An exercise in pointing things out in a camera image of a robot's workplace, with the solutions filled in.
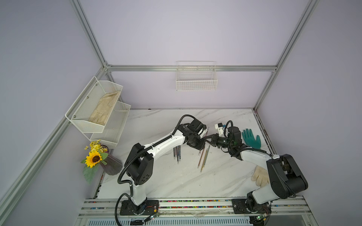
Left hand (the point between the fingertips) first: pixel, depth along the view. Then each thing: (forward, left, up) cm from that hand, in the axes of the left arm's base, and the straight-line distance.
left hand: (201, 148), depth 83 cm
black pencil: (+1, +15, -12) cm, 19 cm away
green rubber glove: (+13, -37, -12) cm, 41 cm away
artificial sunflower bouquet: (-10, +52, +13) cm, 55 cm away
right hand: (+5, -2, +1) cm, 5 cm away
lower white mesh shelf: (+25, +68, -14) cm, 74 cm away
